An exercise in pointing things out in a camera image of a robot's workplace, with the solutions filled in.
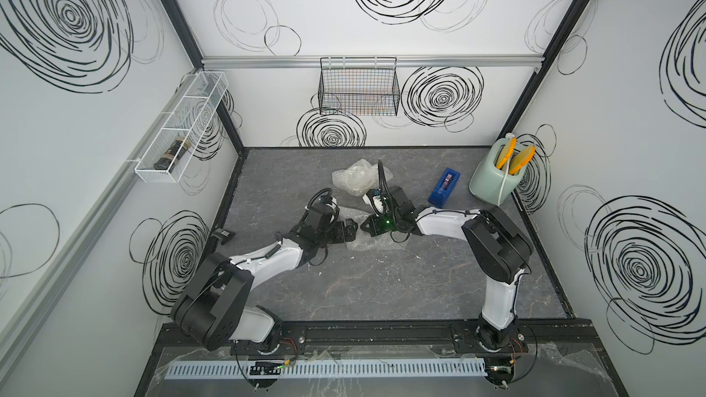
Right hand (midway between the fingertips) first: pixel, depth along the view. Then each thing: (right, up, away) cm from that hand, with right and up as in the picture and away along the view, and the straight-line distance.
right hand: (362, 227), depth 92 cm
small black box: (-47, -2, -1) cm, 47 cm away
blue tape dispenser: (+31, +13, +9) cm, 35 cm away
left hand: (-5, +1, -3) cm, 6 cm away
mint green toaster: (+47, +19, +1) cm, 50 cm away
